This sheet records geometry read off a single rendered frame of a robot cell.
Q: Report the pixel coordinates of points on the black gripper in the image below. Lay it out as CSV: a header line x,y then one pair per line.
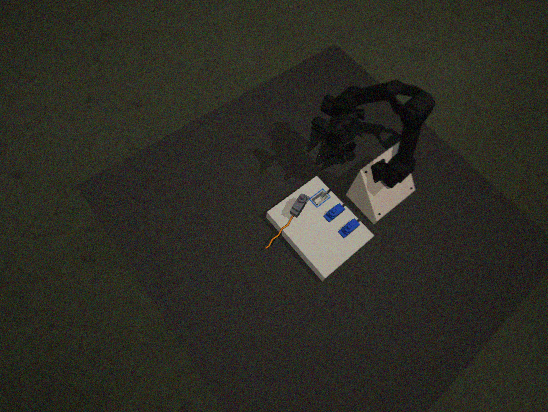
x,y
322,129

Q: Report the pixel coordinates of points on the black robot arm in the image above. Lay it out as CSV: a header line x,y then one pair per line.
x,y
412,114

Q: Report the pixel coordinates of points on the beige flat panel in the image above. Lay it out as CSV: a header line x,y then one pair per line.
x,y
325,234

